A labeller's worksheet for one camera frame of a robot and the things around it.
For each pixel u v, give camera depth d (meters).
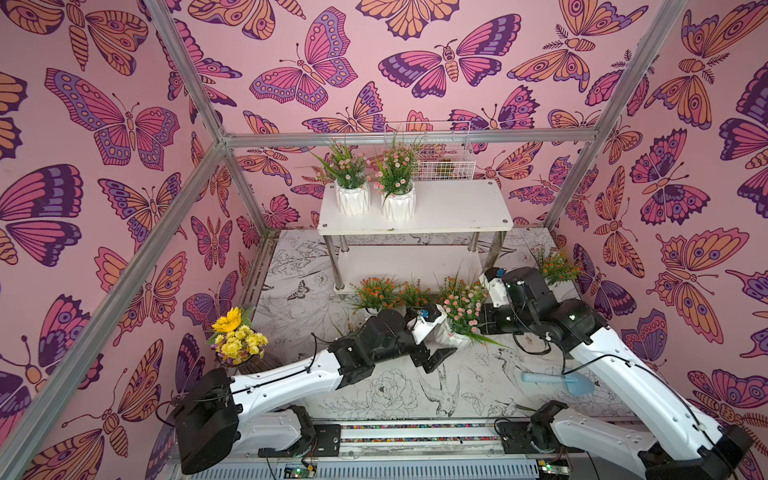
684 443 0.38
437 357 0.63
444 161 0.91
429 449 0.73
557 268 0.90
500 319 0.63
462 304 0.65
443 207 0.78
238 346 0.64
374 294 0.83
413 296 0.85
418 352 0.63
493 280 0.65
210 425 0.40
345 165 0.67
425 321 0.60
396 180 0.65
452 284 0.88
